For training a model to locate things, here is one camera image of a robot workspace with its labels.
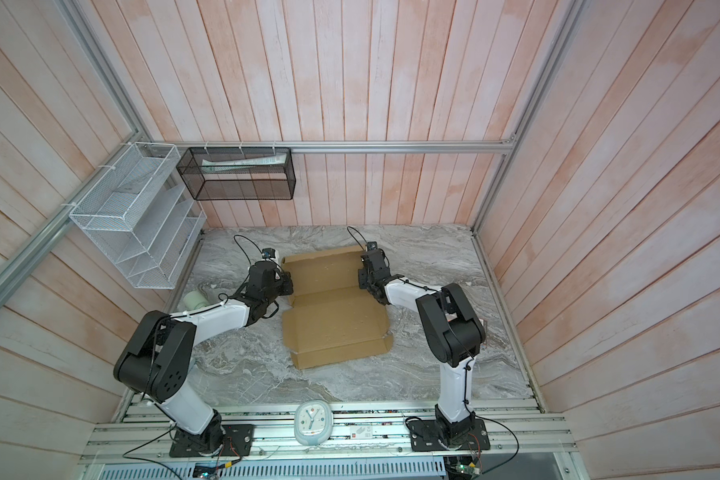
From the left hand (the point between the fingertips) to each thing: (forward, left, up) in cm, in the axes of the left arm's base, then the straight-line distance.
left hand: (289, 278), depth 95 cm
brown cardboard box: (-11, -14, -7) cm, 19 cm away
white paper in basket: (+24, +16, +26) cm, 39 cm away
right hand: (+6, -26, -3) cm, 27 cm away
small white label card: (-42, -23, -8) cm, 49 cm away
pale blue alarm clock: (-40, -11, -6) cm, 42 cm away
